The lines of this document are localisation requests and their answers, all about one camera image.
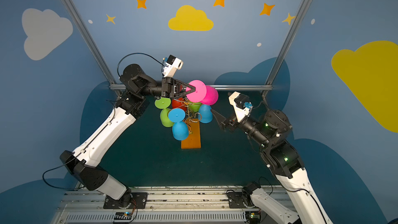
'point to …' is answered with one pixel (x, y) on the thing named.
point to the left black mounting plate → (128, 200)
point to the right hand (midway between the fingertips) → (224, 99)
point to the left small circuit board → (125, 215)
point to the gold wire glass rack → (196, 117)
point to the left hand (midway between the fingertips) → (193, 88)
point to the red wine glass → (179, 103)
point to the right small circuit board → (254, 218)
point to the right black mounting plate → (236, 199)
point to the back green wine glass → (195, 106)
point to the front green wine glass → (164, 103)
